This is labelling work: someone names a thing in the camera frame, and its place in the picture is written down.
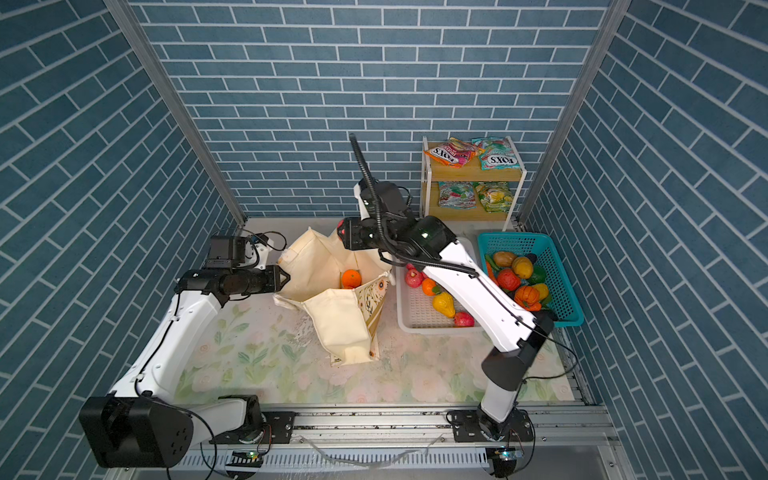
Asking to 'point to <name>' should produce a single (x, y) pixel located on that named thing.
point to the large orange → (351, 278)
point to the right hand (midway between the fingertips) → (341, 227)
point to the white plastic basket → (417, 314)
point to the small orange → (427, 286)
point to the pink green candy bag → (457, 194)
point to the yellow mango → (523, 267)
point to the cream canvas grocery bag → (344, 292)
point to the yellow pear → (445, 304)
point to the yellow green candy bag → (495, 197)
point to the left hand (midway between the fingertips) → (286, 275)
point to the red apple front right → (463, 319)
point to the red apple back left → (415, 278)
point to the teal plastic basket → (554, 280)
